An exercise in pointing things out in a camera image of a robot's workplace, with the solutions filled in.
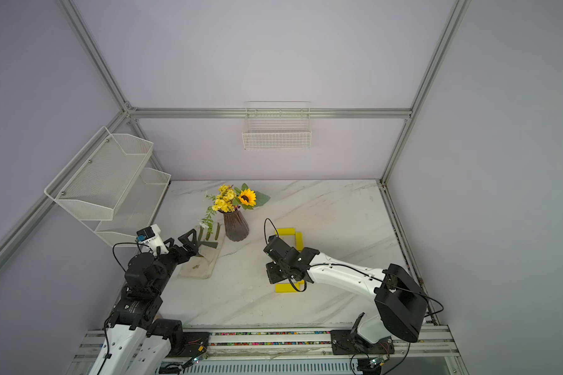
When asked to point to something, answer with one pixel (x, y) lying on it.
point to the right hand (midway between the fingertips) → (275, 274)
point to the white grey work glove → (211, 240)
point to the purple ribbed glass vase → (235, 225)
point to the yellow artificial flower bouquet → (229, 198)
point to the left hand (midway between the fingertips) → (185, 238)
